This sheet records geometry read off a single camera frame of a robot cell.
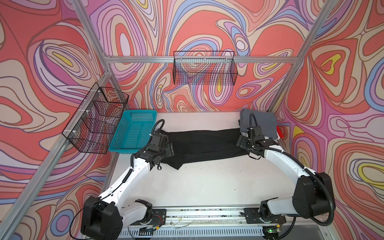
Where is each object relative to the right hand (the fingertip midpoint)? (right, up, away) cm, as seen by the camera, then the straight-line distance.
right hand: (244, 147), depth 89 cm
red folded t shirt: (+29, +9, +13) cm, 33 cm away
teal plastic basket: (-75, +9, +19) cm, 78 cm away
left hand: (-45, 0, -5) cm, 45 cm away
